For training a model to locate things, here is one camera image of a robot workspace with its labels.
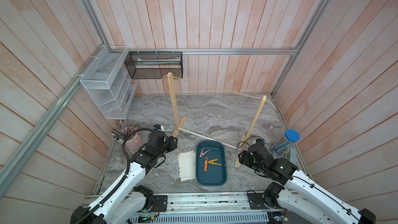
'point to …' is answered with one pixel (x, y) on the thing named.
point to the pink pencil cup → (134, 141)
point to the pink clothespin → (202, 153)
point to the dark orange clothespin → (205, 164)
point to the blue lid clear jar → (284, 144)
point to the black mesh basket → (154, 65)
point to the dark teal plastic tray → (216, 175)
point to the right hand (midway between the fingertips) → (241, 156)
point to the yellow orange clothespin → (213, 162)
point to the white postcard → (187, 165)
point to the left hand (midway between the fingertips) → (174, 142)
